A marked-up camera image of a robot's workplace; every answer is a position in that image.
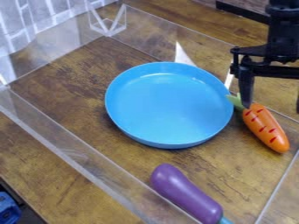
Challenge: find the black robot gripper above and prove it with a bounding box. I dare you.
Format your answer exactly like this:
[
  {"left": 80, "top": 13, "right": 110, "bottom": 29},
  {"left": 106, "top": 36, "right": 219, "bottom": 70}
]
[{"left": 230, "top": 0, "right": 299, "bottom": 114}]

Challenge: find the orange toy carrot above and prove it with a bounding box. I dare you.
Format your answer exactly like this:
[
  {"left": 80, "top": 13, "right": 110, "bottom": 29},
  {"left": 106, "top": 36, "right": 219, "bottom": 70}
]
[{"left": 227, "top": 94, "right": 290, "bottom": 153}]

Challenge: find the blue round tray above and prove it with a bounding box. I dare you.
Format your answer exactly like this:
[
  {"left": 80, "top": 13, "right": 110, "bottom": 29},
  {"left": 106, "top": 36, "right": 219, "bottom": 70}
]
[{"left": 106, "top": 62, "right": 234, "bottom": 150}]

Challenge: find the purple toy eggplant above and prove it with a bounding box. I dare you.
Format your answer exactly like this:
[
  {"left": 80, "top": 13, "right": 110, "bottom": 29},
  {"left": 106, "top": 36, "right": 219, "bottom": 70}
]
[{"left": 150, "top": 164, "right": 234, "bottom": 224}]

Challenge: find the blue object at corner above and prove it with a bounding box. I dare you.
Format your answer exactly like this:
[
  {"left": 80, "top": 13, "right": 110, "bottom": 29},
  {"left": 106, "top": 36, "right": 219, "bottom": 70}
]
[{"left": 0, "top": 192, "right": 22, "bottom": 224}]

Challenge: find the clear acrylic enclosure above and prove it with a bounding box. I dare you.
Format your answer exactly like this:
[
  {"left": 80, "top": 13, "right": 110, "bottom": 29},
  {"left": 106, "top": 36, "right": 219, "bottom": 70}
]
[{"left": 0, "top": 0, "right": 299, "bottom": 224}]

